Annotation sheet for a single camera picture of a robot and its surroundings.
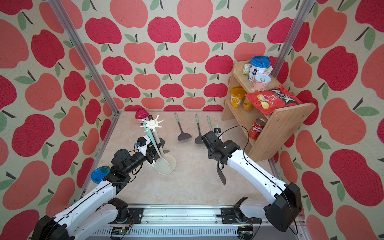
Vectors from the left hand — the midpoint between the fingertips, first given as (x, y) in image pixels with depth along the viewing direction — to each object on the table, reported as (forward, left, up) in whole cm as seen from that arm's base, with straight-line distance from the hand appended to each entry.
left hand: (159, 145), depth 74 cm
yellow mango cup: (+32, -44, +9) cm, 55 cm away
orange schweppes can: (+26, -50, +4) cm, 57 cm away
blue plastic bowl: (-9, +33, -14) cm, 37 cm away
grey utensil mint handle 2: (+20, -21, -22) cm, 36 cm away
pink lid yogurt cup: (+35, +20, -14) cm, 43 cm away
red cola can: (+5, -48, +8) cm, 49 cm away
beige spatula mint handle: (+36, -30, -22) cm, 52 cm away
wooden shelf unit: (+1, -48, +9) cm, 49 cm away
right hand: (0, -30, -6) cm, 31 cm away
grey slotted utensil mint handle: (-9, -33, -15) cm, 37 cm away
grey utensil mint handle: (+23, -10, -23) cm, 34 cm away
